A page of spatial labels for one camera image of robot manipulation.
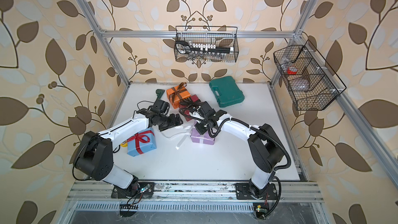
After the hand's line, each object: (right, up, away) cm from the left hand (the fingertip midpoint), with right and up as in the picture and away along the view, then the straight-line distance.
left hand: (175, 121), depth 88 cm
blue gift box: (-16, -10, -6) cm, 20 cm away
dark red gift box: (+11, +13, +14) cm, 22 cm away
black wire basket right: (+69, +20, -15) cm, 73 cm away
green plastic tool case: (+33, +19, +23) cm, 44 cm away
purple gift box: (+17, -9, -4) cm, 20 cm away
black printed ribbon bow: (+6, +11, +12) cm, 17 cm away
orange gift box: (-7, +17, +17) cm, 25 cm away
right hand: (+14, -3, +1) cm, 14 cm away
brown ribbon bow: (-1, +18, +17) cm, 24 cm away
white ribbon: (+4, -11, +4) cm, 12 cm away
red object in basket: (+63, +28, -7) cm, 69 cm away
